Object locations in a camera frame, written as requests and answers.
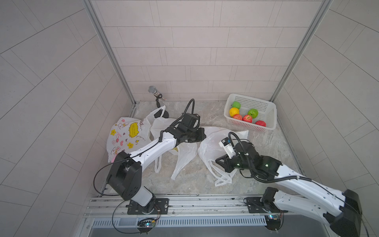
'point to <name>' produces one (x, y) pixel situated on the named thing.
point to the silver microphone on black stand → (152, 90)
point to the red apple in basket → (261, 123)
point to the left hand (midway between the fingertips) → (209, 135)
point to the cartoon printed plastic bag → (128, 135)
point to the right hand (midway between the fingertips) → (216, 162)
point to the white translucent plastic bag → (185, 151)
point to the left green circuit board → (148, 222)
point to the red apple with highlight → (247, 118)
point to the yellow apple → (233, 111)
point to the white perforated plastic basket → (267, 111)
